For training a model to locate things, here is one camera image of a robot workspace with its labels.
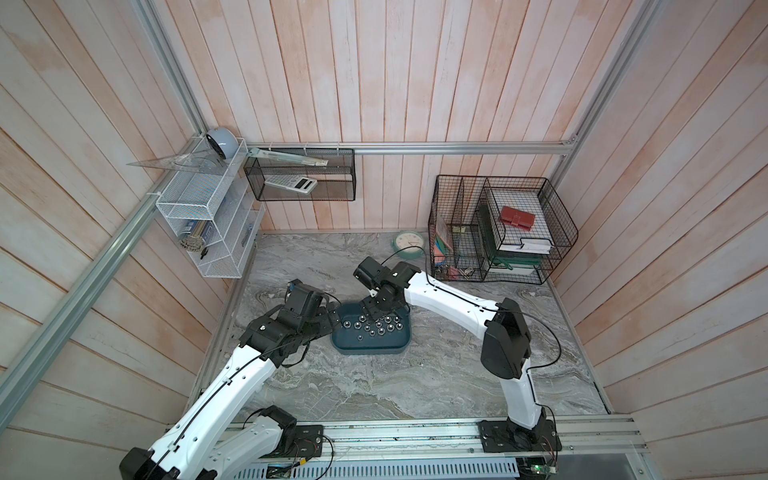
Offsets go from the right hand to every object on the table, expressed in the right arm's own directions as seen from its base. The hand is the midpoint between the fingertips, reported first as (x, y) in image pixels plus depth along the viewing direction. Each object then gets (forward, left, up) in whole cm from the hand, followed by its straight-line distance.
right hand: (380, 305), depth 87 cm
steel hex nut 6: (-2, -3, -10) cm, 10 cm away
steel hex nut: (-2, +10, -9) cm, 14 cm away
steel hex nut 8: (-6, +6, -9) cm, 13 cm away
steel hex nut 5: (-4, 0, -9) cm, 10 cm away
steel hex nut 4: (-5, +2, -9) cm, 11 cm away
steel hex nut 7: (-2, -6, -10) cm, 12 cm away
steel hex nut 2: (-2, +7, -9) cm, 12 cm away
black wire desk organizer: (+44, -29, -11) cm, 54 cm away
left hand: (-9, +14, +7) cm, 18 cm away
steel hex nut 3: (-3, +4, -10) cm, 11 cm away
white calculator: (+37, +28, +17) cm, 49 cm away
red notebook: (+26, -43, +11) cm, 52 cm away
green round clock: (+33, -9, -9) cm, 35 cm away
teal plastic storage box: (-7, -5, -10) cm, 13 cm away
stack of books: (+18, -42, +2) cm, 46 cm away
